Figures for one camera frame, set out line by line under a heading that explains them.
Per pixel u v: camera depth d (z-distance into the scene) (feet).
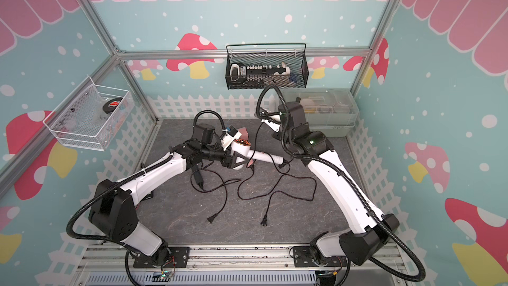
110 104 2.56
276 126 2.00
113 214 1.44
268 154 2.65
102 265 2.41
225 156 2.35
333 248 1.78
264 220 2.72
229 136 2.35
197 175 3.08
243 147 2.45
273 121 1.93
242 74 2.87
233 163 2.38
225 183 3.02
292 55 2.99
